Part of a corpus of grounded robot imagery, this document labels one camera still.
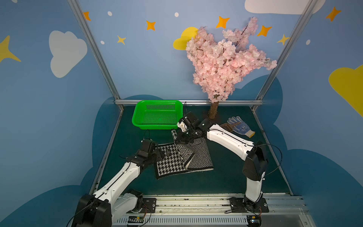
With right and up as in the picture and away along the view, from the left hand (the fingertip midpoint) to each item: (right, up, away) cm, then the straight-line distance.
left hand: (160, 152), depth 86 cm
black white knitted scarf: (+10, -5, +5) cm, 12 cm away
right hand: (+10, +8, -6) cm, 14 cm away
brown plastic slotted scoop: (+50, +15, +23) cm, 56 cm away
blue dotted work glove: (+60, +14, +22) cm, 65 cm away
